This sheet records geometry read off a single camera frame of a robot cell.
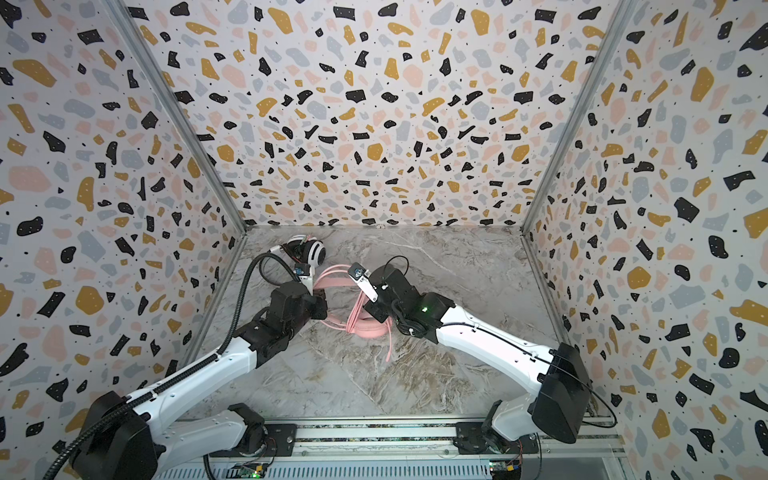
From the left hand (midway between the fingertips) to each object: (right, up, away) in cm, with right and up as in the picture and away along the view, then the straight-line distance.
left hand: (325, 286), depth 81 cm
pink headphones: (+10, -9, -3) cm, 14 cm away
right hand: (+13, +2, -6) cm, 14 cm away
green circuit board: (-15, -42, -11) cm, 46 cm away
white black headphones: (-13, +11, +22) cm, 27 cm away
